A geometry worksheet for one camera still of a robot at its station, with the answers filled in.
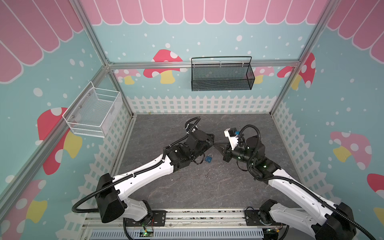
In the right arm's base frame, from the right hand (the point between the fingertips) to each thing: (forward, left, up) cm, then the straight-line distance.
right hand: (214, 144), depth 71 cm
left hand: (+2, -1, 0) cm, 2 cm away
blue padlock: (+6, +1, -25) cm, 26 cm away
